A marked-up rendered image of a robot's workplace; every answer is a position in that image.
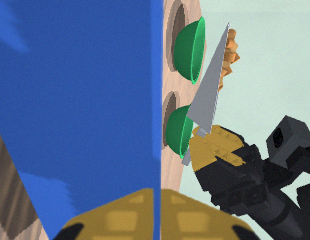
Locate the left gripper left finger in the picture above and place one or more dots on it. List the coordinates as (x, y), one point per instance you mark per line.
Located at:
(128, 218)

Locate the green bowl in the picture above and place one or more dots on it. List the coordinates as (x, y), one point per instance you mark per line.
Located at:
(189, 50)
(178, 130)

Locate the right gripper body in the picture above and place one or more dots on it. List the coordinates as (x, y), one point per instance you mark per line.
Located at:
(229, 185)

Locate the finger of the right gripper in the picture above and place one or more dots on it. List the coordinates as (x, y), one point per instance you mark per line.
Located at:
(222, 138)
(203, 153)

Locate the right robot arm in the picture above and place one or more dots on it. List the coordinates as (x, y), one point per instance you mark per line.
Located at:
(289, 155)

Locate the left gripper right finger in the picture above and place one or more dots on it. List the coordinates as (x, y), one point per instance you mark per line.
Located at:
(184, 218)

